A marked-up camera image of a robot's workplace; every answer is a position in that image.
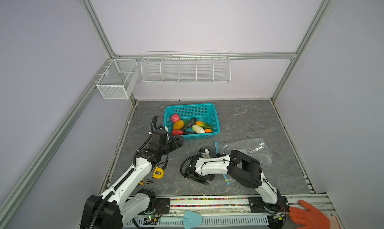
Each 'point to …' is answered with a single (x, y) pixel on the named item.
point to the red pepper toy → (177, 132)
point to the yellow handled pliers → (145, 181)
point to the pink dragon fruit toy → (175, 117)
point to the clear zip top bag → (255, 148)
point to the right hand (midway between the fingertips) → (220, 162)
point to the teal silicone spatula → (191, 219)
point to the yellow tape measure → (158, 173)
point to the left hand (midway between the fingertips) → (180, 142)
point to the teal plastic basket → (207, 113)
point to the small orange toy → (208, 130)
